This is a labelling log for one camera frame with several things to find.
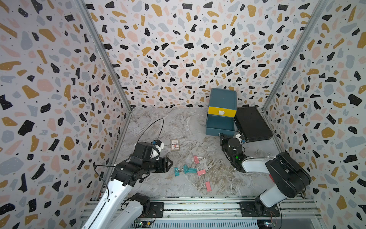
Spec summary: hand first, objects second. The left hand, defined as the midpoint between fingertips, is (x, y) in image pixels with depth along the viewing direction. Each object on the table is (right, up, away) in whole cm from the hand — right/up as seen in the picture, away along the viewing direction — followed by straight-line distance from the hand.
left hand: (170, 162), depth 71 cm
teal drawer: (+29, +19, +27) cm, 44 cm away
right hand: (+28, +14, +18) cm, 36 cm away
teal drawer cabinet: (+31, +30, +22) cm, 48 cm away
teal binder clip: (+2, -10, +15) cm, 18 cm away
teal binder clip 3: (+11, -9, +15) cm, 21 cm away
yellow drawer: (+31, +27, +23) cm, 47 cm away
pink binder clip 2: (+17, -10, +16) cm, 25 cm away
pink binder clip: (+13, -4, +21) cm, 25 cm away
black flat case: (+55, +18, +33) cm, 67 cm away
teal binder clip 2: (+7, -8, +15) cm, 19 cm away
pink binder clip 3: (+20, -17, +11) cm, 28 cm away
